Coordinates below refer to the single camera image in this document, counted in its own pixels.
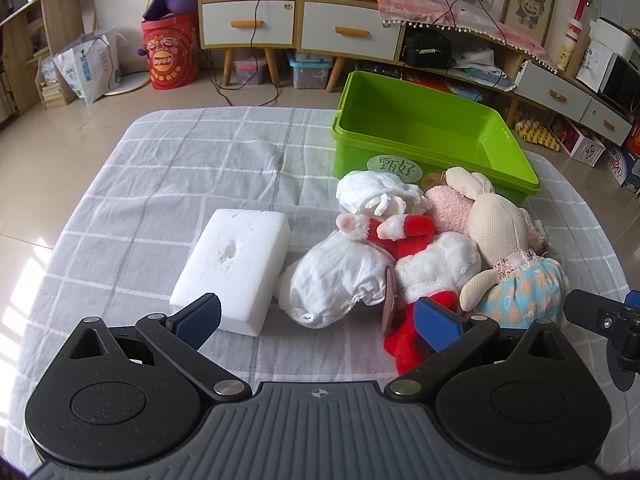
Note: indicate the black bag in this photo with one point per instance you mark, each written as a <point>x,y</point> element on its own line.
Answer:
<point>425,47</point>

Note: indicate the Santa plush toy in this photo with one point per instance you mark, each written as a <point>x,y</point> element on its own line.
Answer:
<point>435,260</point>

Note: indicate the white foam block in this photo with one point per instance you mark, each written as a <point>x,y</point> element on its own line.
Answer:
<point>235,270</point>

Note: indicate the pink fuzzy plush toy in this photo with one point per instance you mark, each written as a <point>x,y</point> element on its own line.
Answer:
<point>445,205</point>

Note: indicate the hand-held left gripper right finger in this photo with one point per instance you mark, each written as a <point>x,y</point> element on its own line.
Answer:
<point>436,326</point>

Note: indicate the white round floor base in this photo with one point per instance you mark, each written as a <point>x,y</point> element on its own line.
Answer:
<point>127,85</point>

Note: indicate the tall wooden cabinet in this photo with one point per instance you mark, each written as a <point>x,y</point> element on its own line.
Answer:
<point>298,20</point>

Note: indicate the yellow egg tray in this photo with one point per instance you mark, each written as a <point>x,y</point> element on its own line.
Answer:
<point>537,135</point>

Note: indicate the red printed barrel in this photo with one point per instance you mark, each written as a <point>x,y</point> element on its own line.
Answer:
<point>170,55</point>

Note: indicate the pile of papers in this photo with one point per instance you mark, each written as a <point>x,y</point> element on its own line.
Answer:
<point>480,70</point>

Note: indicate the white diaper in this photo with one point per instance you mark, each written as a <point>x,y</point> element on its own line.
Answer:
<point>370,187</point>
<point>335,280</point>

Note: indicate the white foam box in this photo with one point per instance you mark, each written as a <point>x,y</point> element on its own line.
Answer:
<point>617,35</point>

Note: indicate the wooden bookshelf desk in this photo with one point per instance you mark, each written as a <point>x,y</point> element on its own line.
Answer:
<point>55,15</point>

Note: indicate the rabbit plush doll blue dress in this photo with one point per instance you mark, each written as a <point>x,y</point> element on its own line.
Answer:
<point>500,220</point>

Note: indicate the framed cartoon drawing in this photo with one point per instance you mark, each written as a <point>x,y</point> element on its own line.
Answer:
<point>529,5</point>

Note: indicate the white red tall cup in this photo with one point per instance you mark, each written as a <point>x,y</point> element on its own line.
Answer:
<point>569,45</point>

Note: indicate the clear storage box pink contents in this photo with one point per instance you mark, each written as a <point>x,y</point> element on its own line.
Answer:
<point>250,67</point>

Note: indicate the grey white checked tablecloth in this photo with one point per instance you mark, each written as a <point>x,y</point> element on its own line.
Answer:
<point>175,160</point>

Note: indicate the pink table runner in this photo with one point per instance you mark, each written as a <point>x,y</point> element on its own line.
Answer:
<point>425,7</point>

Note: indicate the white red toy box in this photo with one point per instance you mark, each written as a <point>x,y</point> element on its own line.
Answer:
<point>580,142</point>

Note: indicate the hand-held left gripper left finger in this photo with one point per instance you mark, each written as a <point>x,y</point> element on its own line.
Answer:
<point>199,318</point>

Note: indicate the white paper shopping bag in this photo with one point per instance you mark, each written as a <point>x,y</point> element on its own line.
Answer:
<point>87,70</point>

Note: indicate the mauve round pad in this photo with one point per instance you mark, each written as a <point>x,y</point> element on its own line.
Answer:
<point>390,305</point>

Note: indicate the clear storage box blue lid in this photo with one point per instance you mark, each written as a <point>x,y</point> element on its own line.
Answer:
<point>310,70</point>

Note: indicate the green plastic bin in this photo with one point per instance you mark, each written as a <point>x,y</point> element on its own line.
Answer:
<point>410,125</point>

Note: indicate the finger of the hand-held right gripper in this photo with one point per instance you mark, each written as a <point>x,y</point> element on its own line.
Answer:
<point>633,300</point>
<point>592,316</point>

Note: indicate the low wooden TV console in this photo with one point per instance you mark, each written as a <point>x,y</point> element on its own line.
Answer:
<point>510,62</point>

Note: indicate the white paper sheet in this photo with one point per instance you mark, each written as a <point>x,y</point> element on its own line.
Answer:
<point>590,65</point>

